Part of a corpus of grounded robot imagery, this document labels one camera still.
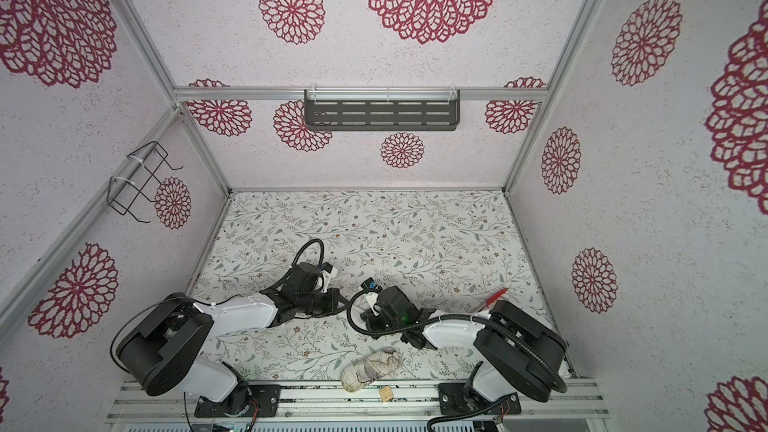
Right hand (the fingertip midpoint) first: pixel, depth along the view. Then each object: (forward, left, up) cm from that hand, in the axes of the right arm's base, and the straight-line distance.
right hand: (360, 313), depth 85 cm
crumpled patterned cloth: (-14, -2, -1) cm, 15 cm away
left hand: (+1, +3, -1) cm, 3 cm away
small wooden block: (-19, -8, -3) cm, 21 cm away
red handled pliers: (+8, -40, -5) cm, 41 cm away
